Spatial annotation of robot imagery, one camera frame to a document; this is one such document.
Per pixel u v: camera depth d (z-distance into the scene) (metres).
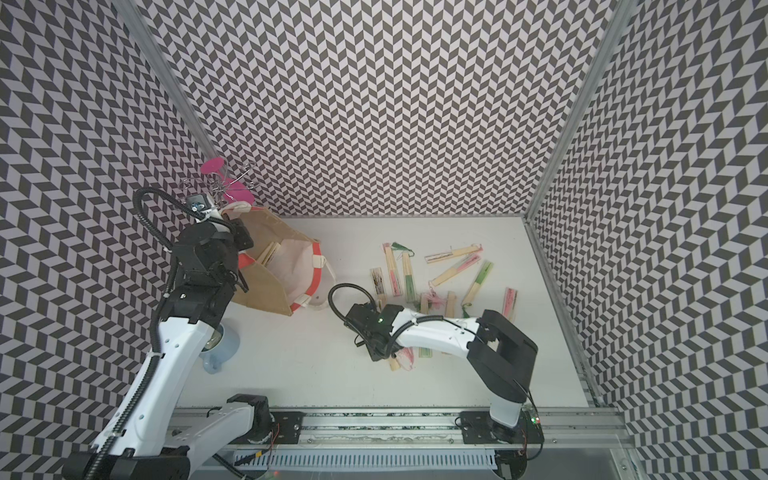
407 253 1.09
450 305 0.94
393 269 1.03
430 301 0.95
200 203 0.54
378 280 0.99
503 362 0.44
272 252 0.91
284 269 0.90
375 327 0.59
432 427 0.74
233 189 0.85
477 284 0.99
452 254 1.05
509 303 0.94
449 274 1.01
